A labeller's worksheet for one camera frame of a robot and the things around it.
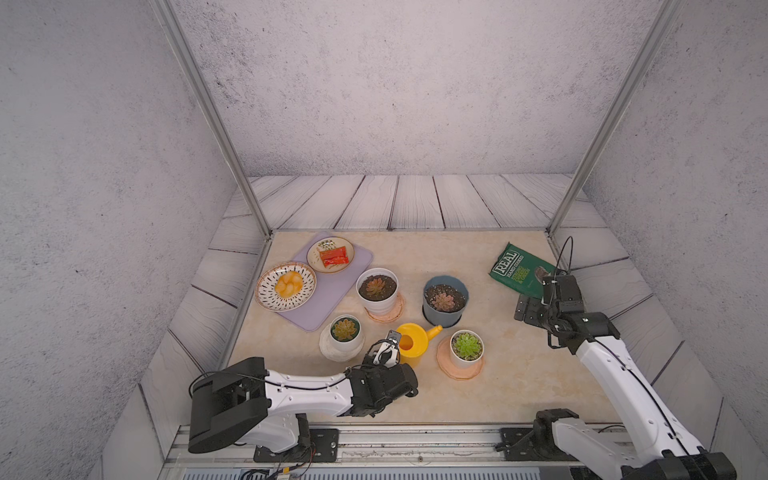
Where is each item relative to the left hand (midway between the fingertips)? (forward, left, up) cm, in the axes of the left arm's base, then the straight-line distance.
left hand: (392, 359), depth 83 cm
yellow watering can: (+2, -6, +7) cm, 9 cm away
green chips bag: (+31, -44, 0) cm, 54 cm away
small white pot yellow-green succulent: (+7, +13, +4) cm, 15 cm away
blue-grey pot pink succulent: (+15, -16, +6) cm, 23 cm away
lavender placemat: (+27, +20, -4) cm, 34 cm away
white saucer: (+3, +17, -3) cm, 17 cm away
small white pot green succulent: (0, -19, +6) cm, 20 cm away
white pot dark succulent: (+19, +4, +6) cm, 20 cm away
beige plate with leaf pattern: (+41, +22, -2) cm, 46 cm away
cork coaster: (+16, 0, -3) cm, 16 cm away
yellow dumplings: (+27, +34, -1) cm, 43 cm away
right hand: (+8, -39, +13) cm, 42 cm away
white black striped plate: (+22, +39, -3) cm, 45 cm away
